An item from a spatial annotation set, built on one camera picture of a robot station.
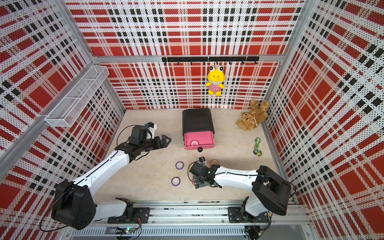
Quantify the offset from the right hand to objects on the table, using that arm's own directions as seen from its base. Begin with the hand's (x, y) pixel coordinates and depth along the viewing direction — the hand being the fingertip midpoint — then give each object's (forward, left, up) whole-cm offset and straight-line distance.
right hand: (206, 178), depth 85 cm
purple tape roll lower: (-1, +18, -2) cm, 18 cm away
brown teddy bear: (+41, -36, +7) cm, 55 cm away
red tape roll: (+18, +7, +12) cm, 23 cm away
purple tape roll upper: (+8, +17, -1) cm, 19 cm away
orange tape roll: (+13, -5, -3) cm, 14 cm away
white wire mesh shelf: (+23, +71, +35) cm, 82 cm away
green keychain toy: (+17, -33, -1) cm, 37 cm away
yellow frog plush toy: (+52, -6, +33) cm, 62 cm away
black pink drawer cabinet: (+29, +5, +9) cm, 31 cm away
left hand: (+17, +23, +14) cm, 32 cm away
